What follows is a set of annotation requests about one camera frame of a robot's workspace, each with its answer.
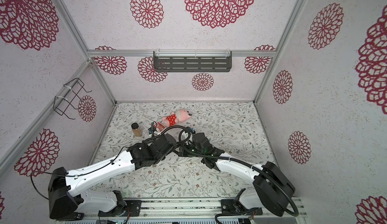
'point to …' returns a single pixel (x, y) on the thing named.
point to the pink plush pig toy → (180, 115)
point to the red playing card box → (159, 126)
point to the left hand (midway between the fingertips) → (173, 145)
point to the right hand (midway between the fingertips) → (170, 147)
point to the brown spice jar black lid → (136, 130)
